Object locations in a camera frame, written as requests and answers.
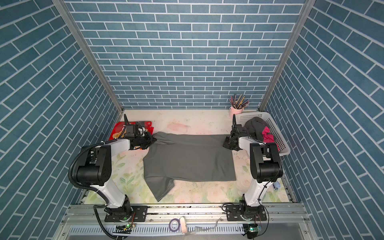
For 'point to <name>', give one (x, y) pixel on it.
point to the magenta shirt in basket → (268, 138)
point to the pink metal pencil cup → (233, 111)
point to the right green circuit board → (251, 230)
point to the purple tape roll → (179, 225)
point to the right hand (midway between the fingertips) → (225, 142)
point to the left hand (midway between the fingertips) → (157, 137)
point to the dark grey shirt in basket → (255, 126)
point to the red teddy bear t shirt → (118, 127)
